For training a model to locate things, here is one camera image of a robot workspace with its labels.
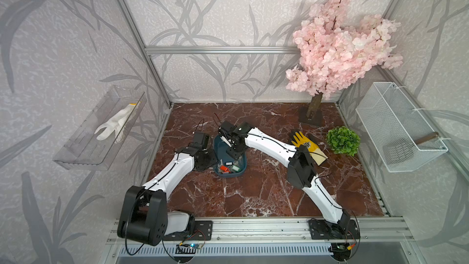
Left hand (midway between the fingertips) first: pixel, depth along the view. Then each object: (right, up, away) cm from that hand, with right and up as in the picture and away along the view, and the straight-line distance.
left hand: (215, 160), depth 87 cm
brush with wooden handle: (+76, +8, -15) cm, 78 cm away
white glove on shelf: (-31, +18, -23) cm, 43 cm away
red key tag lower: (+4, -6, +4) cm, 8 cm away
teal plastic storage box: (+1, +4, +10) cm, 10 cm away
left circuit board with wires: (-6, -30, -17) cm, 35 cm away
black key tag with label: (+6, -3, +6) cm, 9 cm away
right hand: (+10, +4, +3) cm, 11 cm away
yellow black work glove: (+52, +1, +7) cm, 53 cm away
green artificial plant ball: (+61, +10, -1) cm, 62 cm away
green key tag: (+10, -5, +4) cm, 12 cm away
